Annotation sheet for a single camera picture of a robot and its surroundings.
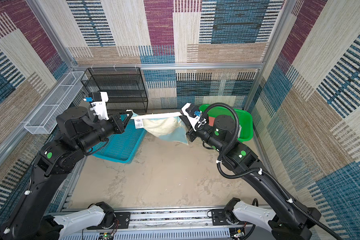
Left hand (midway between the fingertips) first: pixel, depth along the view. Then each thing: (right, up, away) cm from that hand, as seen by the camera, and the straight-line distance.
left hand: (131, 110), depth 55 cm
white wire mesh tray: (-45, -2, +16) cm, 48 cm away
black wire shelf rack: (-22, +22, +53) cm, 61 cm away
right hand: (+19, -2, +3) cm, 19 cm away
